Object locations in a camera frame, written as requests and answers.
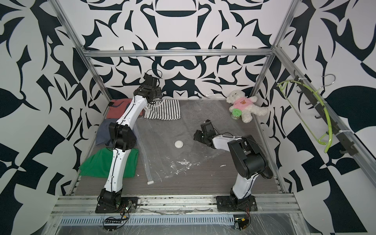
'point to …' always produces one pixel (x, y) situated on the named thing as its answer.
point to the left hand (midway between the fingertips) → (154, 89)
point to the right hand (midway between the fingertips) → (196, 133)
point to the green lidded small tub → (236, 113)
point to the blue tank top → (103, 137)
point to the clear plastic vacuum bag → (172, 155)
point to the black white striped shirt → (166, 109)
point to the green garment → (98, 163)
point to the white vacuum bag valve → (178, 144)
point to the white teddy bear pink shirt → (239, 100)
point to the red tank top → (120, 107)
